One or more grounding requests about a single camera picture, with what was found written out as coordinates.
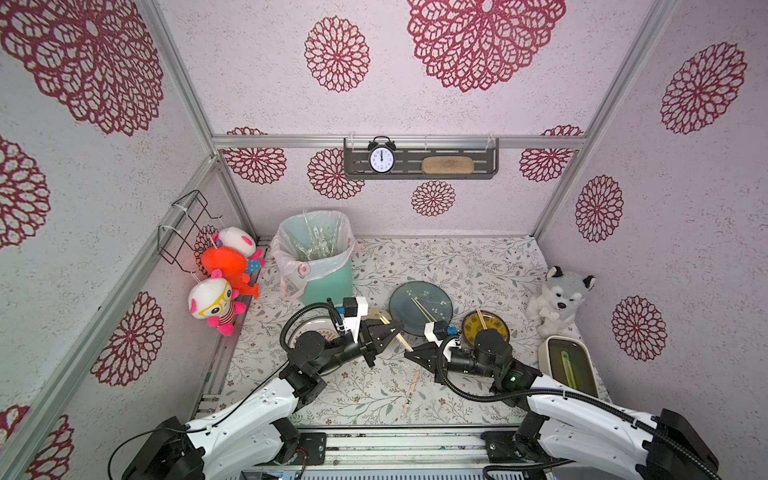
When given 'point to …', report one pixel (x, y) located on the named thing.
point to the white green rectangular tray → (568, 361)
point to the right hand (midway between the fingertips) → (406, 351)
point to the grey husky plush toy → (554, 307)
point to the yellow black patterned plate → (473, 323)
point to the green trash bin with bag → (313, 253)
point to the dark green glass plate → (405, 310)
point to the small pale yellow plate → (376, 313)
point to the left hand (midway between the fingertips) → (402, 326)
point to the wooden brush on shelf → (447, 165)
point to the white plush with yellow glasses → (212, 299)
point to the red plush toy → (229, 263)
